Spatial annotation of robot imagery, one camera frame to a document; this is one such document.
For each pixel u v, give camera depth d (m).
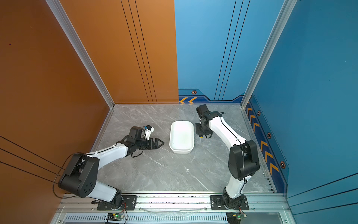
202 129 0.75
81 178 0.44
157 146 0.79
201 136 0.85
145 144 0.78
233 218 0.70
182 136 1.02
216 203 0.72
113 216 0.71
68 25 0.76
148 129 0.83
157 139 0.81
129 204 0.74
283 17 0.73
